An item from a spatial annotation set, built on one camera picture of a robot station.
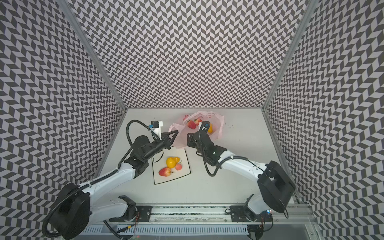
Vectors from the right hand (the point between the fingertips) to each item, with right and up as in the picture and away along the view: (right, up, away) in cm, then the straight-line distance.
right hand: (189, 139), depth 82 cm
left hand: (-5, +4, -6) cm, 9 cm away
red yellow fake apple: (-13, -18, 0) cm, 22 cm away
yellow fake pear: (-10, -13, +3) cm, 17 cm away
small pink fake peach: (-6, -16, +3) cm, 18 cm away
